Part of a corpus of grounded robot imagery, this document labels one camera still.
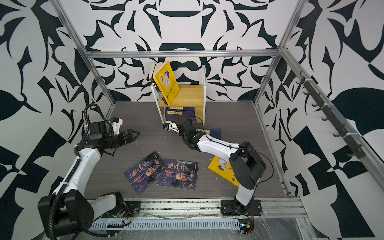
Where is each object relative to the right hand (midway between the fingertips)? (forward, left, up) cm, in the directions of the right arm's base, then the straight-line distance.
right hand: (186, 115), depth 86 cm
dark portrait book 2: (-26, +4, -20) cm, 33 cm away
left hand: (-10, +28, -2) cm, 30 cm away
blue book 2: (+9, +4, -6) cm, 12 cm away
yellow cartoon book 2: (-23, -21, -21) cm, 37 cm away
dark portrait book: (-25, +24, -19) cm, 39 cm away
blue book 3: (+1, +8, -3) cm, 8 cm away
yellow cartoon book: (+14, +11, +14) cm, 23 cm away
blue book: (+16, +8, -12) cm, 21 cm away
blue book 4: (-1, -18, -18) cm, 26 cm away
